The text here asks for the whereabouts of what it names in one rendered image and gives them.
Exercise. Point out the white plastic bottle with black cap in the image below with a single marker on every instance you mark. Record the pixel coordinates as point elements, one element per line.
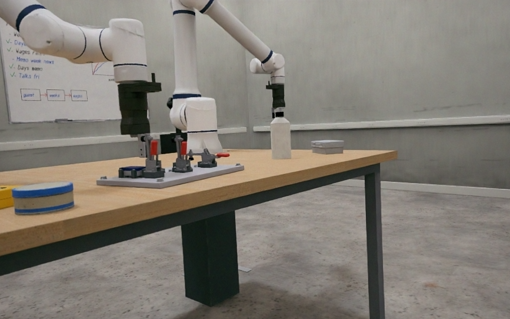
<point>280,137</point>

